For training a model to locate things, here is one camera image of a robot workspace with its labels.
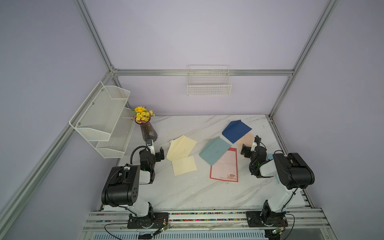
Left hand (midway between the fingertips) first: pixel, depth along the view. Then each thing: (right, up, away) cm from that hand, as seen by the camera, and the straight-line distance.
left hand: (154, 149), depth 95 cm
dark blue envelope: (+57, +12, +16) cm, 60 cm away
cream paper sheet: (+20, -10, 0) cm, 22 cm away
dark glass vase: (-4, +11, +3) cm, 12 cm away
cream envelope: (+17, +1, +6) cm, 18 cm away
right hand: (+64, +1, +4) cm, 65 cm away
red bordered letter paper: (+46, -12, -2) cm, 48 cm away
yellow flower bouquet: (-4, +22, -9) cm, 24 cm away
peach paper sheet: (+66, +5, +15) cm, 67 cm away
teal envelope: (+40, -2, +6) cm, 41 cm away
